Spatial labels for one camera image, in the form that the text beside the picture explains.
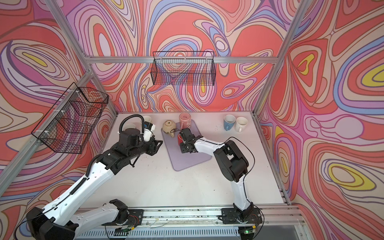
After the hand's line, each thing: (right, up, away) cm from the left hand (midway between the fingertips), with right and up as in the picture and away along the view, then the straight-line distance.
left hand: (160, 139), depth 74 cm
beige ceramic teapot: (-1, +7, +27) cm, 28 cm away
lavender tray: (+8, -15, +19) cm, 26 cm away
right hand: (+12, -9, +24) cm, 28 cm away
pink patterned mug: (+11, +11, +27) cm, 31 cm away
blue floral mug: (+42, +10, +28) cm, 51 cm away
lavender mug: (-28, +7, +29) cm, 41 cm away
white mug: (+49, +8, +26) cm, 56 cm away
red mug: (+8, -2, +21) cm, 23 cm away
